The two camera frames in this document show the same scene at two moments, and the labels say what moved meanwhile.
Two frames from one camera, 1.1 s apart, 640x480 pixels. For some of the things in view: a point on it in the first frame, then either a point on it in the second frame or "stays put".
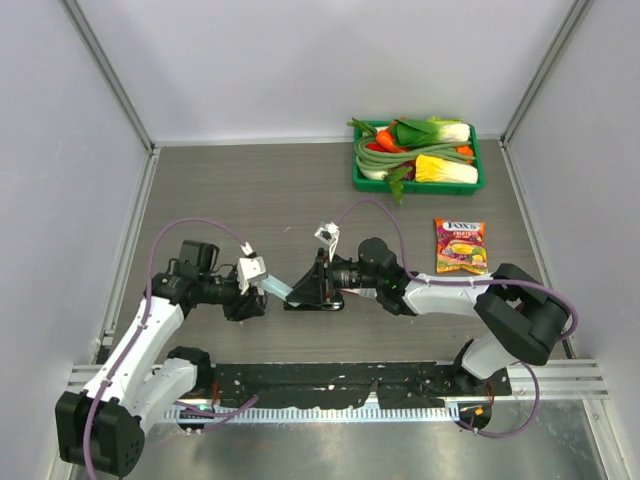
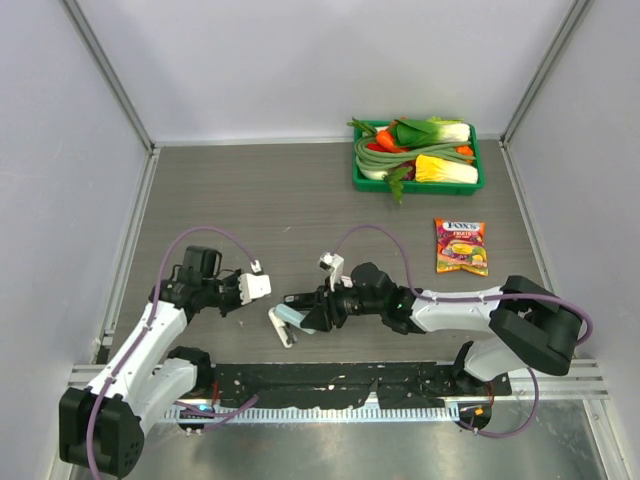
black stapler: x=314 y=302 stays put
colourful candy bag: x=460 y=245 stays put
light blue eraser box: x=277 y=288 -> x=282 y=314
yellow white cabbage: x=431 y=169 stays put
